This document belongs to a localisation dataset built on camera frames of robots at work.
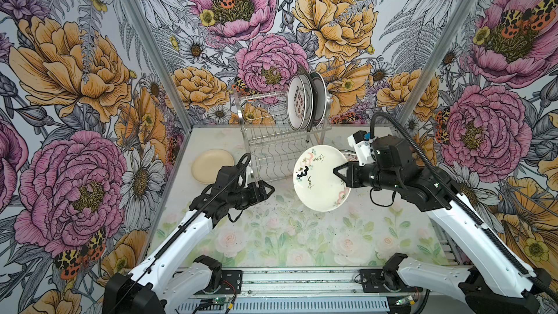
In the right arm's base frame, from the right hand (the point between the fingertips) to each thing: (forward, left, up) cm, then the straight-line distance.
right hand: (338, 178), depth 64 cm
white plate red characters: (+32, +10, +2) cm, 34 cm away
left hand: (+3, +23, -17) cm, 28 cm away
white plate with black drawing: (+1, +6, -5) cm, 8 cm away
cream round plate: (+29, +52, -30) cm, 67 cm away
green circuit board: (-25, +37, -31) cm, 55 cm away
